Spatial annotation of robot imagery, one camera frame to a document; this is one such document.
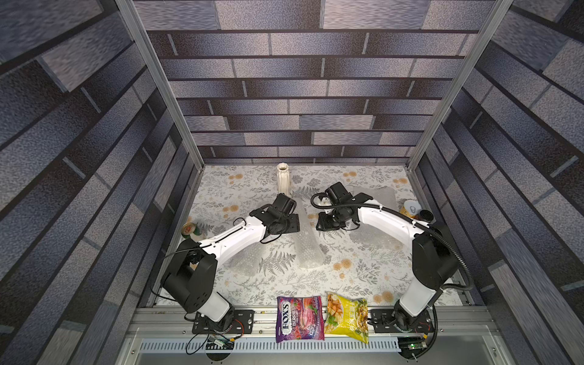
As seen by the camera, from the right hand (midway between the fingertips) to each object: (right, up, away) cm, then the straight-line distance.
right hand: (317, 225), depth 88 cm
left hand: (-9, +1, -1) cm, 9 cm away
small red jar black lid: (+48, +3, +8) cm, 49 cm away
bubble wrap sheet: (+34, +10, +19) cm, 41 cm away
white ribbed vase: (-14, +19, +9) cm, 26 cm away
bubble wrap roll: (-4, -7, -6) cm, 10 cm away
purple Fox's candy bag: (-7, -27, -16) cm, 32 cm away
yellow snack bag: (+7, -26, -17) cm, 32 cm away
